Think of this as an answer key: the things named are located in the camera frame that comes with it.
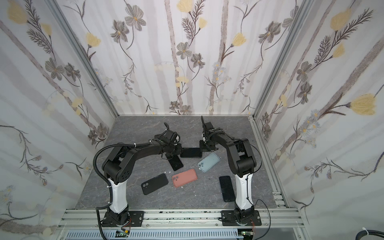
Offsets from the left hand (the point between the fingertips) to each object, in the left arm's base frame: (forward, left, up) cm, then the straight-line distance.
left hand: (181, 147), depth 98 cm
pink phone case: (-20, -3, -3) cm, 20 cm away
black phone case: (-2, -7, -3) cm, 8 cm away
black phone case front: (-23, +15, -4) cm, 28 cm away
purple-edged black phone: (-11, +3, -2) cm, 11 cm away
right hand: (+1, -13, +1) cm, 13 cm away
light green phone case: (-10, -18, -3) cm, 21 cm away
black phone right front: (-27, -27, -1) cm, 38 cm away
